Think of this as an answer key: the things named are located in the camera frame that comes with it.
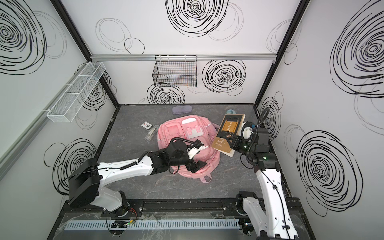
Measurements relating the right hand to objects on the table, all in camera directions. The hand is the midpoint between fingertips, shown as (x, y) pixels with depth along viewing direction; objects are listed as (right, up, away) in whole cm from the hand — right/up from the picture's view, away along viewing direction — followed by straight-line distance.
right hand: (226, 139), depth 72 cm
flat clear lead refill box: (-50, +5, +34) cm, 60 cm away
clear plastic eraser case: (-45, 0, +30) cm, 54 cm away
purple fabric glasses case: (-26, +17, +43) cm, 53 cm away
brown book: (+3, +6, +3) cm, 7 cm away
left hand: (-11, -10, +3) cm, 15 cm away
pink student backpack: (-14, +3, +27) cm, 30 cm away
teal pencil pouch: (+12, +15, +39) cm, 43 cm away
